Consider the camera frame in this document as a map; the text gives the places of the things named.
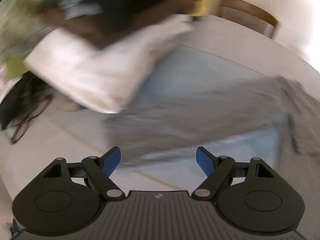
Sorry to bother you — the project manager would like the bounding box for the grey long-sleeve shirt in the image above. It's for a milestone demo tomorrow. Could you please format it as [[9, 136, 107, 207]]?
[[105, 76, 319, 166]]

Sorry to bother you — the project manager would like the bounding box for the dark clothes pile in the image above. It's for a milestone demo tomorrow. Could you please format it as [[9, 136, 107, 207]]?
[[47, 0, 190, 51]]

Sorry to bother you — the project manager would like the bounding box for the white folded garment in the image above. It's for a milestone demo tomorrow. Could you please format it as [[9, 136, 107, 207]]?
[[24, 15, 193, 114]]

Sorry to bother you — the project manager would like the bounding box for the wooden chair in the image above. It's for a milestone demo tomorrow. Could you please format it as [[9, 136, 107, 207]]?
[[217, 0, 278, 39]]

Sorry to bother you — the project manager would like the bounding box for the green patterned cloth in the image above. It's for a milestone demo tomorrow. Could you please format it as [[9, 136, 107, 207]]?
[[1, 0, 59, 81]]

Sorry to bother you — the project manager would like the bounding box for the black cable bundle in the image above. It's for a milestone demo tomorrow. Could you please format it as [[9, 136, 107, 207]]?
[[0, 71, 54, 144]]

